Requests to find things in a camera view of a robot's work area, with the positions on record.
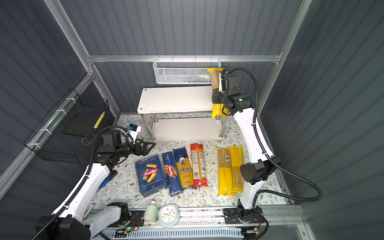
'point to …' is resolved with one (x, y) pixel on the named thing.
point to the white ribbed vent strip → (170, 233)
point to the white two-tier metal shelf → (180, 113)
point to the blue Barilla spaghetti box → (172, 174)
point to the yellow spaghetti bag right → (237, 156)
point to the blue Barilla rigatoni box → (151, 175)
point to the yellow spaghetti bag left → (225, 171)
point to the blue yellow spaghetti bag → (184, 167)
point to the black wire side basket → (60, 134)
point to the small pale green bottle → (151, 212)
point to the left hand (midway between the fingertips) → (148, 142)
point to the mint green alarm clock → (168, 215)
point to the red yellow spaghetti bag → (198, 165)
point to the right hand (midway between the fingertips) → (219, 93)
